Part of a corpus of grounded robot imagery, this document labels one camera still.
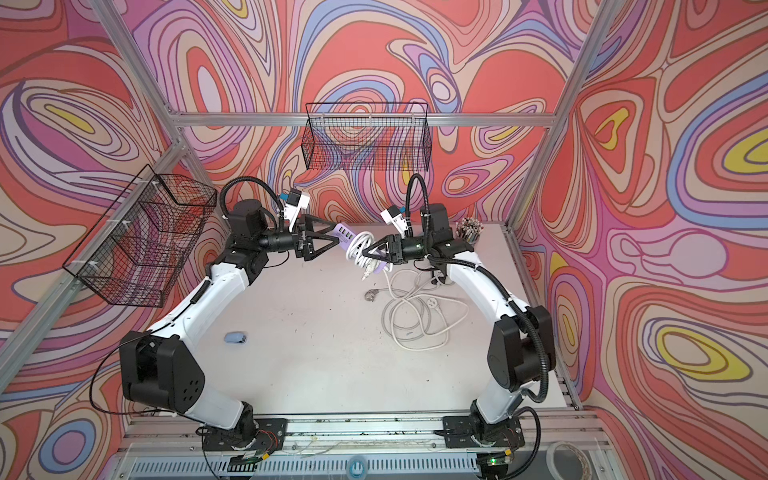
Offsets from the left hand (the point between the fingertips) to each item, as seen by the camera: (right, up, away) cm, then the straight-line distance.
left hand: (337, 238), depth 70 cm
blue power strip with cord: (+18, -24, +24) cm, 38 cm away
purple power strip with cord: (+4, -1, 0) cm, 4 cm away
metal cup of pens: (+38, +4, +23) cm, 45 cm away
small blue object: (-33, -28, +16) cm, 46 cm away
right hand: (+8, -6, +4) cm, 10 cm away
